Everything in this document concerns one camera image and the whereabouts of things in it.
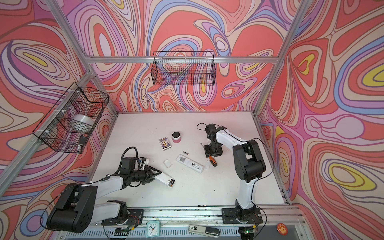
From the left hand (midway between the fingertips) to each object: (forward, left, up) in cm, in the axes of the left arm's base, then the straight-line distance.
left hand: (161, 173), depth 85 cm
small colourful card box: (+21, +1, -1) cm, 21 cm away
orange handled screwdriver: (+7, -31, -2) cm, 32 cm away
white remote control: (+7, -16, -2) cm, 18 cm away
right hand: (+10, -31, -2) cm, 32 cm away
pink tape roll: (+24, -7, +2) cm, 25 cm away
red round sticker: (-26, -61, -3) cm, 67 cm away
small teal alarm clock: (-26, +1, -2) cm, 26 cm away
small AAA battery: (-16, -23, -3) cm, 28 cm away
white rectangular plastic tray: (-3, -3, 0) cm, 4 cm away
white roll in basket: (+13, +35, +29) cm, 47 cm away
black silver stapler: (-27, -24, +1) cm, 37 cm away
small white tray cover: (+8, -2, -4) cm, 10 cm away
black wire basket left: (+12, +40, +30) cm, 51 cm away
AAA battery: (+15, -14, -3) cm, 20 cm away
